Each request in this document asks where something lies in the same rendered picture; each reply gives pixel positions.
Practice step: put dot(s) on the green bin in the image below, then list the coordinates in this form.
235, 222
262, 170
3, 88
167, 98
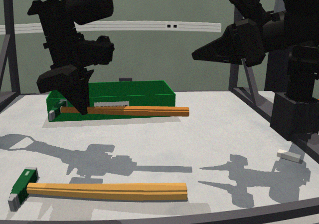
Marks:
125, 93

